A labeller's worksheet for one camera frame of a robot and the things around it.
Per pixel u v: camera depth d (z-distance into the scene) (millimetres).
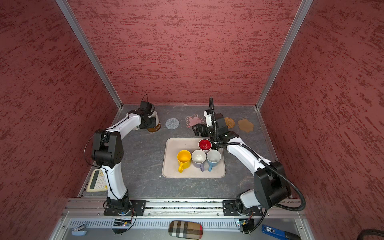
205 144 940
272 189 421
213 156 873
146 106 800
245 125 1106
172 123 1097
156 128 1043
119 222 727
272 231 656
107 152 535
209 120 757
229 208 741
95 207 760
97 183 799
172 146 979
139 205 742
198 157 900
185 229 658
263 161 455
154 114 875
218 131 643
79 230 668
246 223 720
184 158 903
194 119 1134
